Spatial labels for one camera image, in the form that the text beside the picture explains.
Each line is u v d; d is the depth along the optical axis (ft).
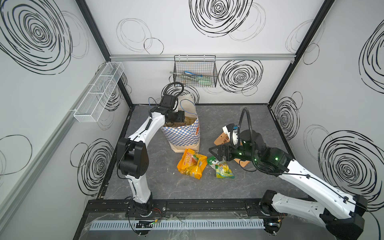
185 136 2.65
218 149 1.91
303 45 2.84
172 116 2.53
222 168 2.65
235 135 1.92
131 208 2.22
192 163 2.72
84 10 2.37
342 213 1.27
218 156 1.90
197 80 2.84
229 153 1.87
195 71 2.91
